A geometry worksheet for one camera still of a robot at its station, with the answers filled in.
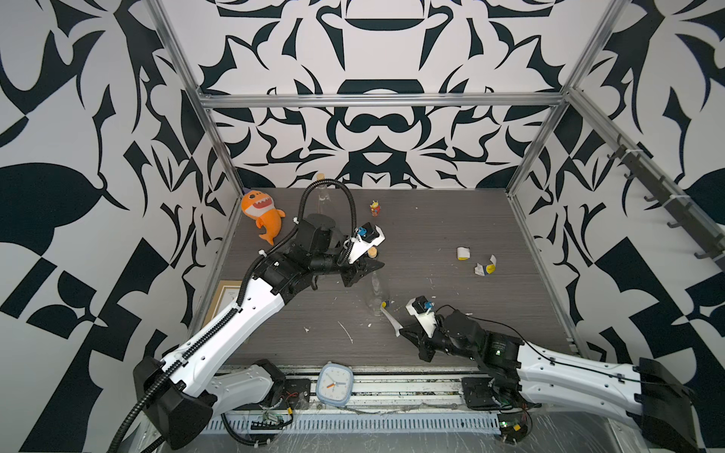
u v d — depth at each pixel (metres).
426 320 0.67
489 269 0.97
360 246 0.57
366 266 0.60
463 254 0.99
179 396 0.37
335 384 0.73
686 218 0.55
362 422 0.71
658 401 0.42
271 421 0.68
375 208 1.08
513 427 0.71
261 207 1.04
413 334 0.71
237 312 0.44
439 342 0.65
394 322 0.78
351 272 0.60
